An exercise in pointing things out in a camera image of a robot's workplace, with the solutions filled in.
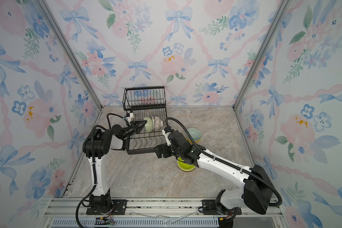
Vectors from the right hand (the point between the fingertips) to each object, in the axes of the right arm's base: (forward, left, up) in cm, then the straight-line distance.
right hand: (161, 147), depth 77 cm
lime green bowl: (-6, -13, -12) cm, 18 cm away
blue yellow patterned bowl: (+25, +7, -5) cm, 26 cm away
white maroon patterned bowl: (+23, +3, -8) cm, 24 cm away
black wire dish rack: (+48, +19, -11) cm, 53 cm away
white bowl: (+20, +10, -6) cm, 23 cm away
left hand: (+20, +10, -3) cm, 23 cm away
